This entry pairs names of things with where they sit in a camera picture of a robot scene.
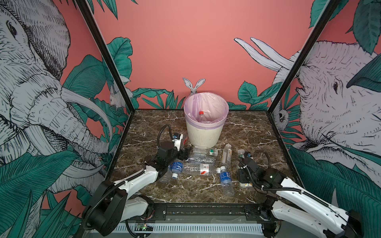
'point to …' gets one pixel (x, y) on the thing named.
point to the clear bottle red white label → (200, 169)
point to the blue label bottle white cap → (176, 167)
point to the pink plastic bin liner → (205, 110)
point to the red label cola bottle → (201, 118)
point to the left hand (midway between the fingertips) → (186, 143)
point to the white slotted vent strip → (197, 228)
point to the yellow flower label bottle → (241, 153)
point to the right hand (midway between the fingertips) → (240, 171)
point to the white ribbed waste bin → (205, 139)
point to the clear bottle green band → (204, 152)
